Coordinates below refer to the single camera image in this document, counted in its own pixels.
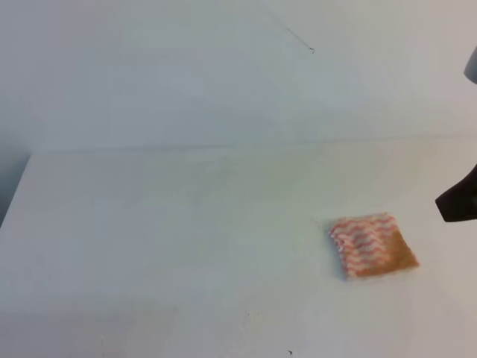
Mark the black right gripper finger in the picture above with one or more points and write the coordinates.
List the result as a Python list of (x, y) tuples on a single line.
[(458, 203)]

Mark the pink white striped rag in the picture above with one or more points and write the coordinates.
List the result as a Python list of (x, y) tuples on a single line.
[(370, 246)]

